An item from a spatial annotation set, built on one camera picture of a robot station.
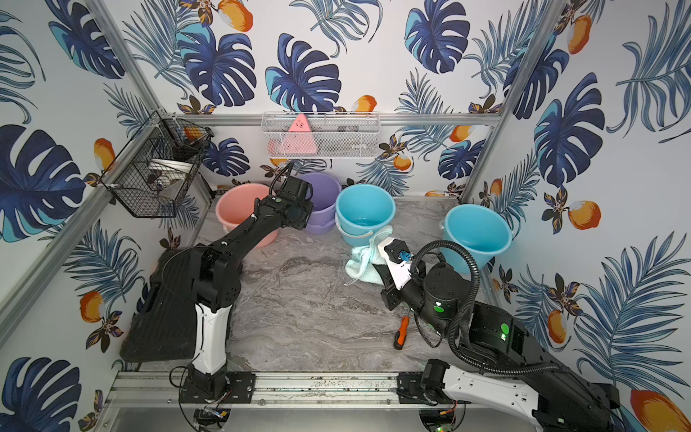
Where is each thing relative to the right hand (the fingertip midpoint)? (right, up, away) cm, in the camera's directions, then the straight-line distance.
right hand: (377, 254), depth 57 cm
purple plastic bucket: (-15, +19, +49) cm, 55 cm away
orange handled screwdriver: (+10, -27, +25) cm, 38 cm away
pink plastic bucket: (-47, +15, +42) cm, 65 cm away
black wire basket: (-61, +24, +21) cm, 69 cm away
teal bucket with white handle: (-1, +13, +46) cm, 48 cm away
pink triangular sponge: (-23, +36, +34) cm, 54 cm away
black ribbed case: (-60, -23, +21) cm, 68 cm away
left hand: (-19, +8, +45) cm, 50 cm away
